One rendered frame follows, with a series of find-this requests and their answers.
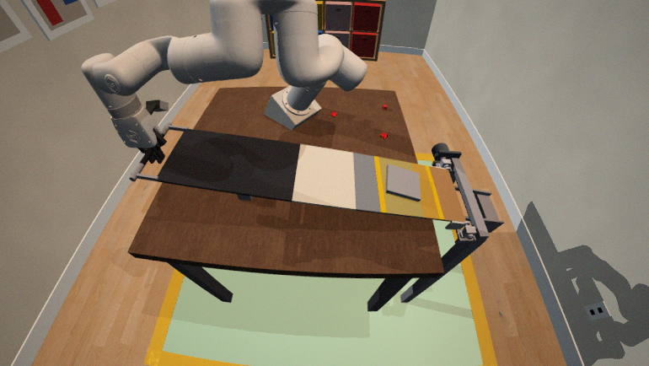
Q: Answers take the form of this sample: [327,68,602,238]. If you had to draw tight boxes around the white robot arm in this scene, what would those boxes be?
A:
[81,0,367,119]

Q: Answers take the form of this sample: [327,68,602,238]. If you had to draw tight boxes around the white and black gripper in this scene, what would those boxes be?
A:
[110,104,167,164]

